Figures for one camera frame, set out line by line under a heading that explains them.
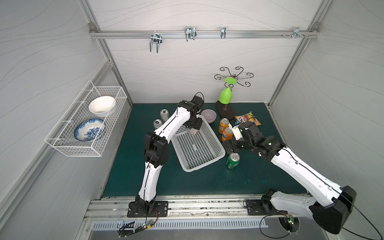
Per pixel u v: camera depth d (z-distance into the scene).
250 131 0.55
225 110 1.15
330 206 0.39
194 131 0.90
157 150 0.54
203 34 0.79
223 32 0.79
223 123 0.95
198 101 0.74
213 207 0.75
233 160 0.80
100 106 0.77
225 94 0.97
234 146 0.67
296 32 0.77
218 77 0.93
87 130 0.65
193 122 0.78
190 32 0.75
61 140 0.57
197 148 0.96
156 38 0.78
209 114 1.10
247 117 1.08
